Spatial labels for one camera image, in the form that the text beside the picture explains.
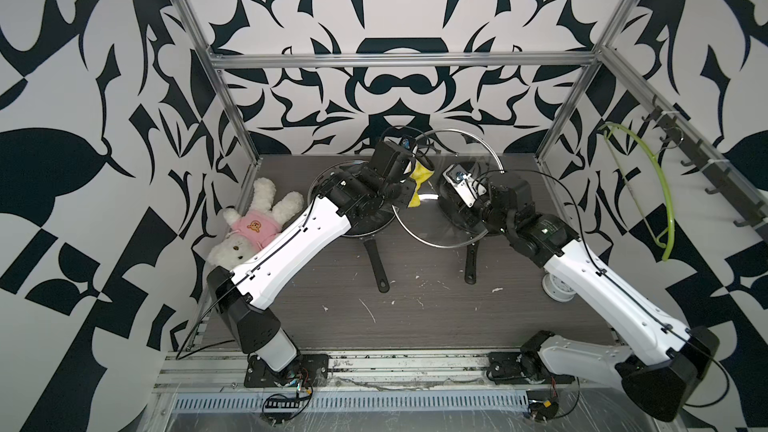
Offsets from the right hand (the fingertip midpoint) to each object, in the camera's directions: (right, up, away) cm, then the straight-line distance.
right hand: (457, 181), depth 73 cm
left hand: (-14, +2, 0) cm, 14 cm away
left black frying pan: (-23, -16, +16) cm, 32 cm away
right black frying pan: (-2, -6, -9) cm, 11 cm away
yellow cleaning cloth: (-10, +2, -3) cm, 10 cm away
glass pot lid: (0, -11, +21) cm, 24 cm away
